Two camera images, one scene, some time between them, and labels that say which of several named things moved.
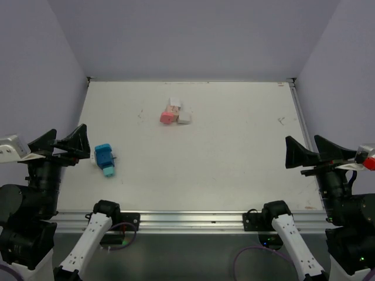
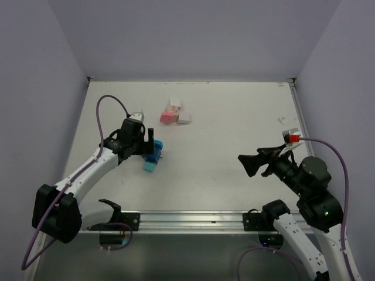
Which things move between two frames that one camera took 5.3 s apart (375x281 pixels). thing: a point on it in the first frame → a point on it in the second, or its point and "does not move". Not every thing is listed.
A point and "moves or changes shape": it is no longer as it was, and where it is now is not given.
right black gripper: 327,151 → 251,163
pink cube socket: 167,118 does not move
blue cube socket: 104,156 moves or changes shape
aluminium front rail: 190,222 does not move
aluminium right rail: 291,81 does not move
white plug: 174,101 does not move
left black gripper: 75,144 → 148,145
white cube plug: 185,117 does not move
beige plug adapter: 173,109 does not move
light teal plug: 109,171 moves or changes shape
